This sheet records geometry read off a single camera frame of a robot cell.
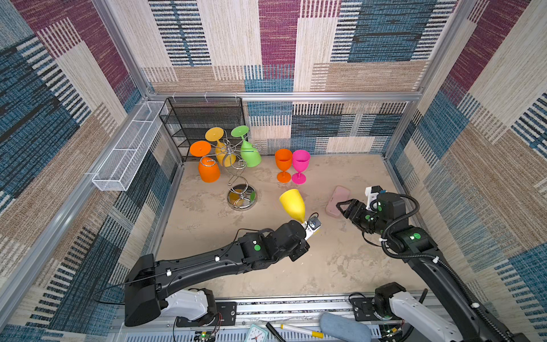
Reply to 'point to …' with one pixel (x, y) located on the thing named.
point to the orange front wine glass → (283, 158)
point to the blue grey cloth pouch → (339, 328)
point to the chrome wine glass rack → (241, 197)
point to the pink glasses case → (340, 194)
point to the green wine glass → (249, 157)
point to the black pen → (275, 333)
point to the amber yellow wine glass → (224, 157)
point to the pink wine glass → (300, 160)
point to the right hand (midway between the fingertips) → (342, 212)
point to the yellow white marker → (316, 334)
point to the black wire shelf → (190, 118)
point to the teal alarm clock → (256, 334)
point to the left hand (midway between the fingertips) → (305, 234)
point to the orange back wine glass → (209, 167)
